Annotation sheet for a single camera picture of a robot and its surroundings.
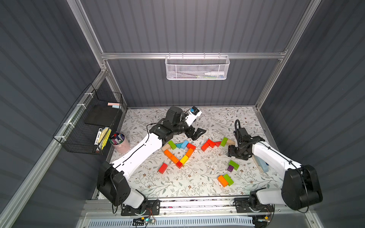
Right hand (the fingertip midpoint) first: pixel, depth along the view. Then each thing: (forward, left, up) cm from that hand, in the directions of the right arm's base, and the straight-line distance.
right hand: (234, 155), depth 87 cm
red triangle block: (+10, +8, -4) cm, 14 cm away
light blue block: (+9, +31, -3) cm, 33 cm away
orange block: (+3, +42, -5) cm, 43 cm away
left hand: (+6, +23, +23) cm, 33 cm away
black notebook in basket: (+11, +76, +25) cm, 80 cm away
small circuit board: (-34, +53, -8) cm, 63 cm away
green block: (+9, +40, -4) cm, 41 cm away
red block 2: (+9, +17, -6) cm, 20 cm away
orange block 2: (+4, +28, -5) cm, 29 cm away
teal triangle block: (+8, +35, -3) cm, 36 cm away
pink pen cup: (+5, +72, +5) cm, 72 cm away
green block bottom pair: (-13, +5, -5) cm, 15 cm away
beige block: (+10, 0, -1) cm, 10 cm away
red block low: (+11, +13, -4) cm, 17 cm away
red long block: (-7, +45, -5) cm, 45 cm away
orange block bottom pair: (-14, +9, -5) cm, 17 cm away
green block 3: (-5, 0, -4) cm, 7 cm away
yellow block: (-2, +31, -4) cm, 32 cm away
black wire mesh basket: (+4, +82, +22) cm, 85 cm away
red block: (+9, +27, -5) cm, 29 cm away
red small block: (-4, +34, -5) cm, 35 cm away
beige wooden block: (+7, +43, -3) cm, 44 cm away
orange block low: (-1, +38, -5) cm, 38 cm away
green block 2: (+12, +4, -4) cm, 13 cm away
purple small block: (-6, +3, -5) cm, 9 cm away
